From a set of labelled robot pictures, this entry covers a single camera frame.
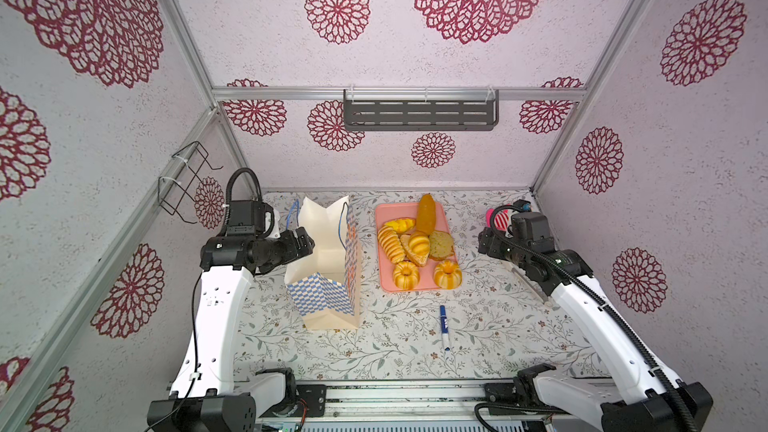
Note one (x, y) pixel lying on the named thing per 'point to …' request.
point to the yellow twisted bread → (401, 225)
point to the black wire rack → (176, 189)
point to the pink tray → (390, 212)
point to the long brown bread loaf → (426, 214)
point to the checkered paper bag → (325, 284)
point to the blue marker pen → (444, 328)
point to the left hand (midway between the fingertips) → (299, 255)
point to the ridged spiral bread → (389, 239)
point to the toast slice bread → (441, 245)
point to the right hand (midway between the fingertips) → (494, 233)
